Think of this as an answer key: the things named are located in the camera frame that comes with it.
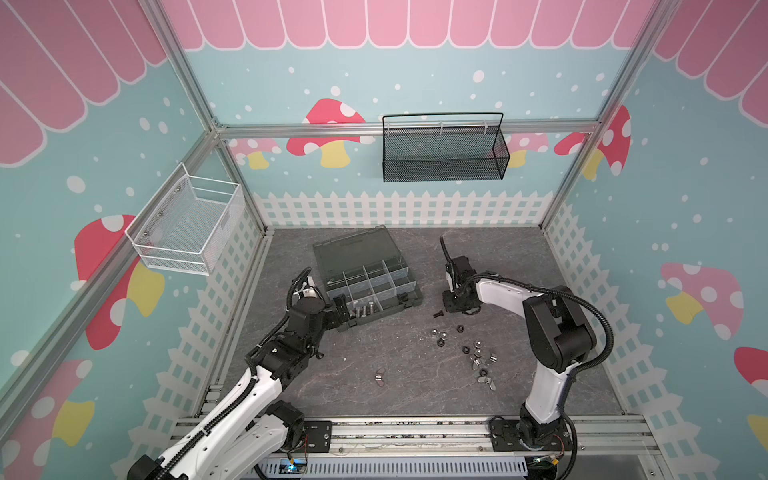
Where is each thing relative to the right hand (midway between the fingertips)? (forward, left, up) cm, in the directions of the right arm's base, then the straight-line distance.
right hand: (450, 303), depth 98 cm
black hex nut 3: (-16, -3, 0) cm, 16 cm away
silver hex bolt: (-4, +28, +2) cm, 29 cm away
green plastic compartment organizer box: (+12, +28, +4) cm, 31 cm away
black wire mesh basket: (+36, +4, +35) cm, 50 cm away
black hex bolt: (-4, +4, 0) cm, 5 cm away
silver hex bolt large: (-2, +26, +1) cm, 26 cm away
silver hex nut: (-11, +3, 0) cm, 11 cm away
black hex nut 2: (-14, +4, 0) cm, 14 cm away
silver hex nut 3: (-19, -4, +1) cm, 19 cm away
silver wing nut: (-24, +23, +1) cm, 33 cm away
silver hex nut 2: (-14, -6, 0) cm, 16 cm away
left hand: (-10, +36, +16) cm, 40 cm away
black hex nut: (-9, -2, 0) cm, 9 cm away
